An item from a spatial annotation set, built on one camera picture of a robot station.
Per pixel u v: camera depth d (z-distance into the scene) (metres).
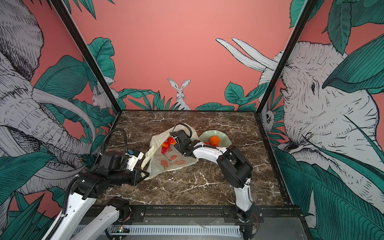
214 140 0.98
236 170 0.50
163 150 0.94
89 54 0.88
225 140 0.98
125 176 0.58
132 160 0.63
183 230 0.70
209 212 0.75
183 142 0.71
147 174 0.68
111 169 0.53
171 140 0.98
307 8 0.70
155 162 0.78
